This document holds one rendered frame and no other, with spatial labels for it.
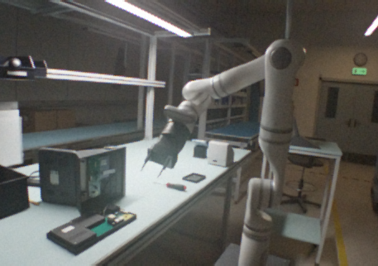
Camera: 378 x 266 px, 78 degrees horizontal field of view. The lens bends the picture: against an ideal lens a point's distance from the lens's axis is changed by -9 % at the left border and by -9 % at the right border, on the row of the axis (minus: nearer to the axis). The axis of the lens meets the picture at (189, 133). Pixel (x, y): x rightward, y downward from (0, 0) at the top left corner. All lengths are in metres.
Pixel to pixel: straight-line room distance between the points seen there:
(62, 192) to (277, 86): 0.81
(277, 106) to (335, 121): 6.63
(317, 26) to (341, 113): 2.31
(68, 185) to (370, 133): 7.07
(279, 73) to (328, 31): 6.78
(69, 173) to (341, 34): 7.07
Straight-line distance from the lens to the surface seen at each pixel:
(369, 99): 7.40
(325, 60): 7.29
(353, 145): 7.42
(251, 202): 0.82
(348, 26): 7.51
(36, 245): 0.83
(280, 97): 0.69
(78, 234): 0.80
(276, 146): 0.73
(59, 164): 1.00
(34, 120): 4.40
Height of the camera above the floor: 1.43
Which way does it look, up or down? 9 degrees down
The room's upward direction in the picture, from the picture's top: 4 degrees clockwise
